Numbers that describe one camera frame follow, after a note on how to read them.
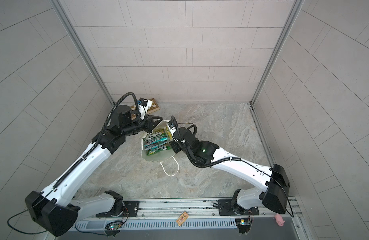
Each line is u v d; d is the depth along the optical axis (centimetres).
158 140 83
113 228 65
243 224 68
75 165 42
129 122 56
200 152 50
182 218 68
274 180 39
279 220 67
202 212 71
